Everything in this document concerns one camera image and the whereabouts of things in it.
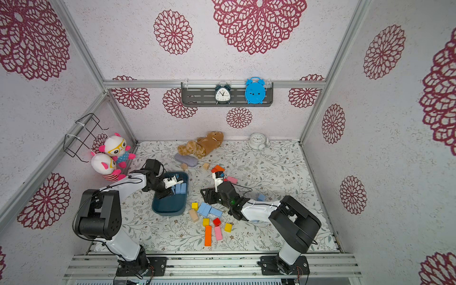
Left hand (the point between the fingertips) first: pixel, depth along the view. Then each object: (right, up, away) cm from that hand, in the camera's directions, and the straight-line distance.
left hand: (168, 190), depth 95 cm
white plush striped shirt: (-26, +14, -11) cm, 32 cm away
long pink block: (+27, -18, -12) cm, 35 cm away
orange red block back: (+26, +11, +12) cm, 30 cm away
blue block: (+50, -4, 0) cm, 50 cm away
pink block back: (+35, +4, +6) cm, 36 cm away
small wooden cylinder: (+6, +12, +12) cm, 18 cm away
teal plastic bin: (+4, -7, -3) cm, 9 cm away
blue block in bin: (+5, +1, +1) cm, 5 cm away
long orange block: (+22, -19, -13) cm, 32 cm away
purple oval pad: (+9, +16, +12) cm, 22 cm away
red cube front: (+26, -14, -9) cm, 31 cm away
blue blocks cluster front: (+20, -9, -5) cm, 23 cm away
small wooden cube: (+19, +13, +11) cm, 25 cm away
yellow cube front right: (+32, -16, -11) cm, 37 cm away
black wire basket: (-32, +31, -13) cm, 47 cm away
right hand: (+20, +2, -10) cm, 22 cm away
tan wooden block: (+15, -11, -7) cm, 20 cm away
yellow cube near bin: (+15, -7, -5) cm, 17 cm away
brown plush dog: (+17, +24, +12) cm, 32 cm away
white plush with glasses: (-27, +23, -2) cm, 36 cm away
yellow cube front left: (+21, -13, -10) cm, 27 cm away
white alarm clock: (+52, +28, +22) cm, 63 cm away
